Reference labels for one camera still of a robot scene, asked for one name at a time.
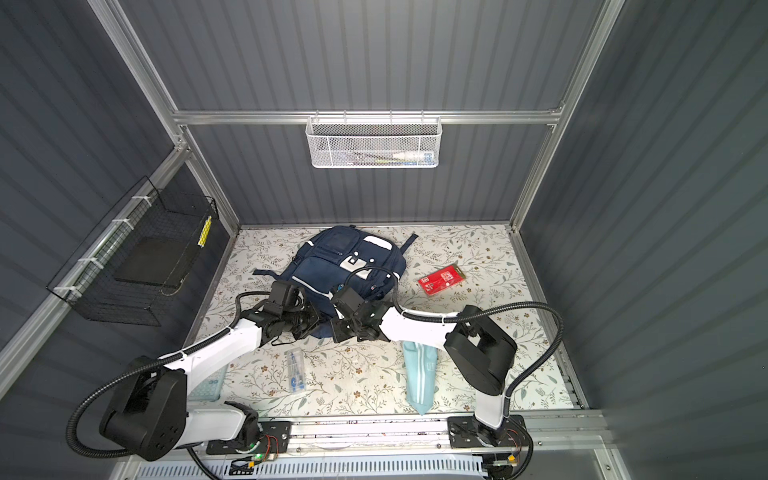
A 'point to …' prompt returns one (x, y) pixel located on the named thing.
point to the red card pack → (441, 280)
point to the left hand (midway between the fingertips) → (329, 316)
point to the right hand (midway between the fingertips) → (334, 330)
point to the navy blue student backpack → (343, 259)
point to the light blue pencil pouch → (420, 366)
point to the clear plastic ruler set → (296, 367)
